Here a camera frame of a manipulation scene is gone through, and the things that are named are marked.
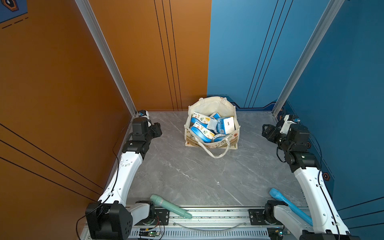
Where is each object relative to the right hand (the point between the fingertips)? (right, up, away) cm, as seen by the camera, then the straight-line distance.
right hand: (270, 127), depth 74 cm
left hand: (-59, +2, +6) cm, 59 cm away
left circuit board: (-62, -51, -2) cm, 80 cm away
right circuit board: (0, -50, -4) cm, 50 cm away
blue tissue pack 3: (-25, +7, +19) cm, 32 cm away
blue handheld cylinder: (+5, -35, +3) cm, 35 cm away
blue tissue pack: (-34, -3, +6) cm, 34 cm away
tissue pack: (-29, +2, +8) cm, 30 cm away
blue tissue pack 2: (-21, +1, +6) cm, 22 cm away
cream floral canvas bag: (-30, +13, +17) cm, 38 cm away
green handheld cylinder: (-56, -38, +2) cm, 67 cm away
